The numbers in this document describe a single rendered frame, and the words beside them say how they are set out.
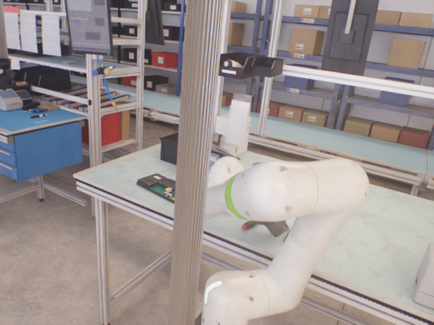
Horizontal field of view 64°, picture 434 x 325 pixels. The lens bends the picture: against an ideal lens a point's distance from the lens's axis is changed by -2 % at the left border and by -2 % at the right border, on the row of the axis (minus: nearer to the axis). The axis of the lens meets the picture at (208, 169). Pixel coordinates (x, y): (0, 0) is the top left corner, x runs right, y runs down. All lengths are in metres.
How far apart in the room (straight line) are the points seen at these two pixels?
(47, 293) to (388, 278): 2.02
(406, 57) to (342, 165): 4.07
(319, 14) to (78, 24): 3.22
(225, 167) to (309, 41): 4.00
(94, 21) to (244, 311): 2.02
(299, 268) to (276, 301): 0.13
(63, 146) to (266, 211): 2.39
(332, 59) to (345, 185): 2.42
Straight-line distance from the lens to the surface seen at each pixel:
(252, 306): 0.99
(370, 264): 1.29
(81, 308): 2.45
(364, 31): 3.03
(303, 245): 0.88
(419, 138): 4.92
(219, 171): 1.09
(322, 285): 1.21
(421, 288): 1.17
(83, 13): 2.53
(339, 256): 1.28
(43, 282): 2.68
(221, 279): 0.98
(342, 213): 0.79
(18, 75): 3.83
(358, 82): 1.81
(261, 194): 0.66
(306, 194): 0.69
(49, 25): 3.18
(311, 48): 4.98
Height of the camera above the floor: 1.67
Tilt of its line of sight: 22 degrees down
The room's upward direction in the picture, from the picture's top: 5 degrees clockwise
